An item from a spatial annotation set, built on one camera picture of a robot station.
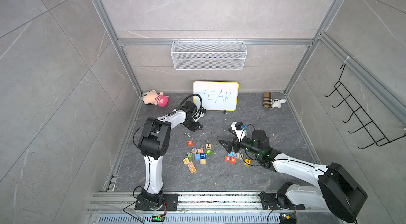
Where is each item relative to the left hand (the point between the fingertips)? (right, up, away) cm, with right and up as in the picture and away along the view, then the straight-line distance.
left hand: (197, 124), depth 101 cm
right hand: (+16, -3, -21) cm, 27 cm away
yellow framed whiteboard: (+13, +19, +3) cm, 23 cm away
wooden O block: (+26, -17, -13) cm, 33 cm away
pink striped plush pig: (-32, +18, +7) cm, 37 cm away
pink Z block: (-3, -19, -17) cm, 26 cm away
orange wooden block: (-1, -22, -19) cm, 29 cm away
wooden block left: (-1, -14, -11) cm, 17 cm away
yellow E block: (+29, -18, -16) cm, 38 cm away
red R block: (-4, -10, -8) cm, 14 cm away
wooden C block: (+23, -16, -13) cm, 30 cm away
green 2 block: (+8, -14, -11) cm, 20 cm away
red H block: (+3, -14, -11) cm, 18 cm away
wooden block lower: (+4, -18, -15) cm, 24 cm away
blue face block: (+18, -11, -26) cm, 34 cm away
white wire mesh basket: (+8, +45, 0) cm, 46 cm away
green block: (-4, -16, -13) cm, 21 cm away
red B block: (+18, -17, -15) cm, 29 cm away
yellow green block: (-5, -18, -15) cm, 24 cm away
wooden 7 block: (+7, -11, -10) cm, 17 cm away
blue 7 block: (+4, -16, -13) cm, 21 cm away
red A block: (+21, -18, -16) cm, 32 cm away
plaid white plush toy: (+51, +14, +10) cm, 54 cm away
